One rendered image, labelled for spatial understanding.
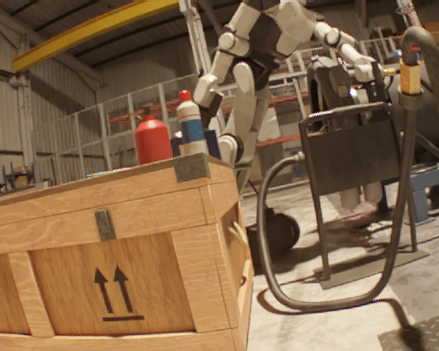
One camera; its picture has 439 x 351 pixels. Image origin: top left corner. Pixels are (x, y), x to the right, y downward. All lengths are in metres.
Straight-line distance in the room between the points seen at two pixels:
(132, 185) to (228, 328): 0.34
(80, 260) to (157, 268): 0.18
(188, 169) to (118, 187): 0.14
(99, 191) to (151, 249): 0.15
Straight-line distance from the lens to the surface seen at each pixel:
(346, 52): 1.67
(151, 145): 0.87
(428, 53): 0.63
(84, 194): 0.82
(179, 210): 0.76
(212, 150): 1.35
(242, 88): 1.76
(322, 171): 1.33
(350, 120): 1.85
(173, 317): 0.83
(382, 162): 1.38
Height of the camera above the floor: 0.40
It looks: 2 degrees up
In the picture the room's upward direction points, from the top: 12 degrees counter-clockwise
